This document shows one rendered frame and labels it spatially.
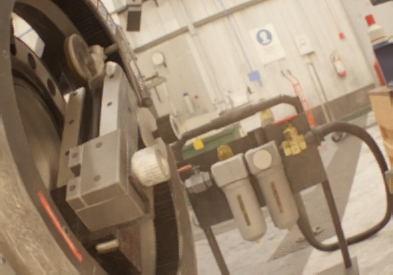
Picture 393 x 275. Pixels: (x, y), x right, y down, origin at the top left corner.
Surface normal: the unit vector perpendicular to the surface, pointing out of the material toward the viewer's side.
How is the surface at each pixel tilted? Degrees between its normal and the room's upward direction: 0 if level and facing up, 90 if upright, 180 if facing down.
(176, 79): 90
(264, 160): 90
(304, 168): 90
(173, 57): 90
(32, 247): 103
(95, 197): 128
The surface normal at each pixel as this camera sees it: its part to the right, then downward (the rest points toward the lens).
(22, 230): 0.66, -0.11
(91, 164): -0.41, -0.70
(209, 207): -0.21, 0.06
